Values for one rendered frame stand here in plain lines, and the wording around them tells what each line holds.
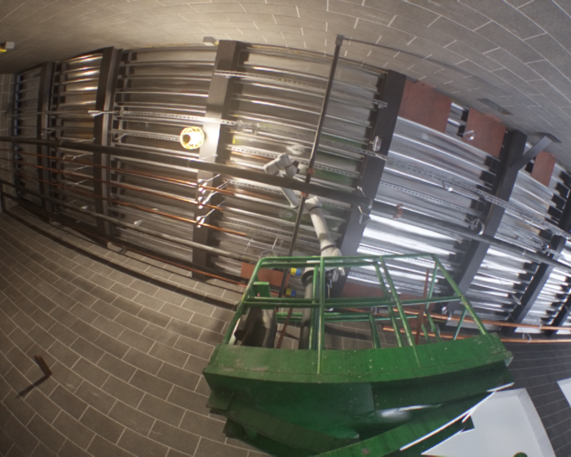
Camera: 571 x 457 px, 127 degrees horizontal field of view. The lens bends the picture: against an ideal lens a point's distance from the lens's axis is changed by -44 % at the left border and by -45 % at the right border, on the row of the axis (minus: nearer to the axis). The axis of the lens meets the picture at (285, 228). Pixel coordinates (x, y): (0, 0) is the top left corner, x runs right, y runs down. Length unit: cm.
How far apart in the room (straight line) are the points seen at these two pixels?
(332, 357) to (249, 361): 39
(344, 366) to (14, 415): 280
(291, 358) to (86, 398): 201
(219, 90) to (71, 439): 362
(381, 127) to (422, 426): 253
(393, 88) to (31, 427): 466
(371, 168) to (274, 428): 246
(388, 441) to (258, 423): 56
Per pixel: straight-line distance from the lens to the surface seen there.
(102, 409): 262
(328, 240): 233
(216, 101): 296
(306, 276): 216
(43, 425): 277
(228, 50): 303
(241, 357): 131
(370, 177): 283
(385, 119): 281
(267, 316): 186
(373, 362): 126
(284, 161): 223
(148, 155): 264
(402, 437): 121
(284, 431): 124
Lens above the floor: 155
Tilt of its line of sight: 66 degrees up
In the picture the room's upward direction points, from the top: 19 degrees clockwise
